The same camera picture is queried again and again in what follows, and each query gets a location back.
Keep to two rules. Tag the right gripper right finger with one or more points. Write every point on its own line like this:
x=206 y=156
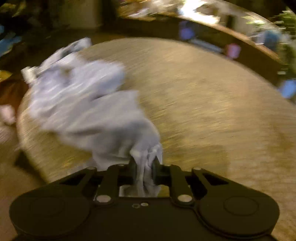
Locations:
x=174 y=178

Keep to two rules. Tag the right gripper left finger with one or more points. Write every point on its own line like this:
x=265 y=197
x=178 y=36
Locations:
x=112 y=179

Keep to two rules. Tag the lavender white striped shirt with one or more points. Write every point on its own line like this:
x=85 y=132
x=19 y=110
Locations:
x=82 y=102

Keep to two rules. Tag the lace tablecloth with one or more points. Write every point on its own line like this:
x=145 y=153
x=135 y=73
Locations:
x=213 y=113

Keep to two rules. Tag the pink container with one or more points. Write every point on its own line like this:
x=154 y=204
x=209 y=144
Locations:
x=233 y=50

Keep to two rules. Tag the purple kettlebell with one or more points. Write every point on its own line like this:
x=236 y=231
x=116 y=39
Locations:
x=185 y=31

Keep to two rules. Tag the long wooden sideboard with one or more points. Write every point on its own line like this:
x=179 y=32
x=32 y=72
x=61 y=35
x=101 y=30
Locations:
x=258 y=58

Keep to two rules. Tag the potted plant white pot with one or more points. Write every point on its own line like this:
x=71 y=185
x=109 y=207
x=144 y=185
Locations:
x=278 y=35

